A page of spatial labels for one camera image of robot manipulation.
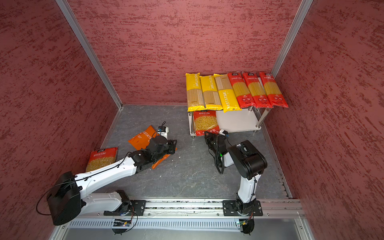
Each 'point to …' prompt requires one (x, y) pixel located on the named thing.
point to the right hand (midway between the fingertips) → (201, 133)
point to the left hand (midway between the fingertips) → (174, 143)
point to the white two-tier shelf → (247, 119)
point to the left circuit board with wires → (122, 226)
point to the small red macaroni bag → (205, 121)
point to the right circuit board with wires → (248, 225)
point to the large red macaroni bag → (100, 157)
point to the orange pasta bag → (141, 141)
